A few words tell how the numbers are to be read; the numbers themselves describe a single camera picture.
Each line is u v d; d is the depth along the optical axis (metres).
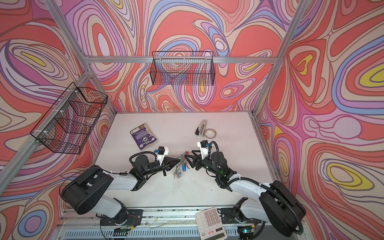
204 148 0.70
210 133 1.07
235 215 0.67
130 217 0.72
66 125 0.68
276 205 0.42
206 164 0.70
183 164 0.91
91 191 0.44
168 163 0.73
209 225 0.69
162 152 0.70
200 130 1.06
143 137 1.02
